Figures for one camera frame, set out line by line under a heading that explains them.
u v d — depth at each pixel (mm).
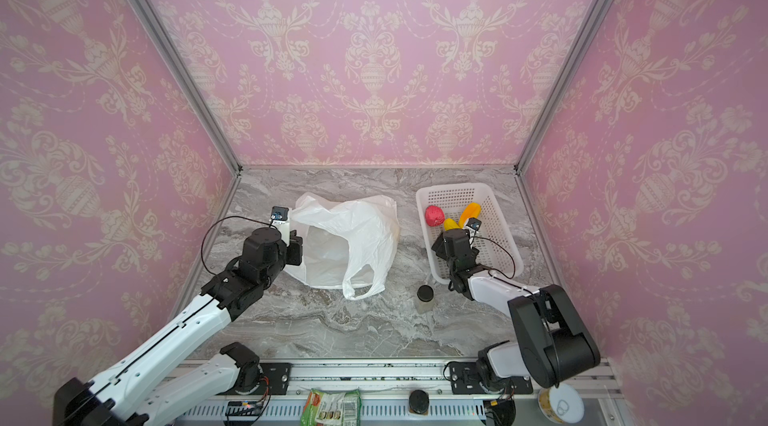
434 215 992
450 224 994
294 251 702
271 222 648
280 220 669
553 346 432
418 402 695
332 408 695
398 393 735
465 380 728
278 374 747
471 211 1019
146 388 429
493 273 623
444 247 741
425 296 781
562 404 661
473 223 812
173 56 876
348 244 833
